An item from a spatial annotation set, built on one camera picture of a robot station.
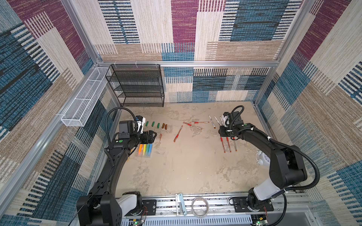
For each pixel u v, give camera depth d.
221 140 0.99
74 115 0.91
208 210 0.73
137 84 1.11
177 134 1.02
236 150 0.94
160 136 1.02
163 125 1.08
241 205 0.73
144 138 0.71
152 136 0.73
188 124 1.08
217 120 1.08
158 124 1.08
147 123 1.08
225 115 0.86
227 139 0.99
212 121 1.08
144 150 0.94
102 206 0.39
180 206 0.72
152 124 1.08
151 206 0.73
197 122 1.08
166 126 1.06
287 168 0.45
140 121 0.73
